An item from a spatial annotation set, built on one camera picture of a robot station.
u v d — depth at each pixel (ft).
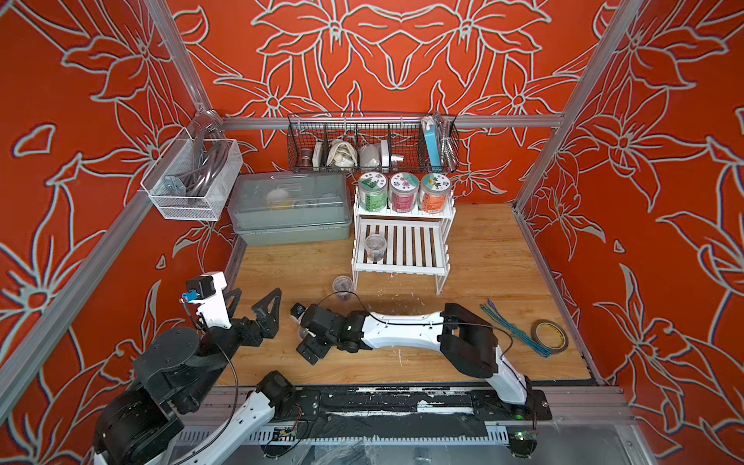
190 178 2.56
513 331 2.80
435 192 2.47
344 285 2.95
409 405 2.44
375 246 2.75
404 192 2.48
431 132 2.73
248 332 1.48
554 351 2.65
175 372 1.10
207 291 1.36
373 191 2.49
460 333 1.78
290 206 3.21
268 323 1.55
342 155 2.96
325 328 2.03
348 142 2.88
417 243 3.03
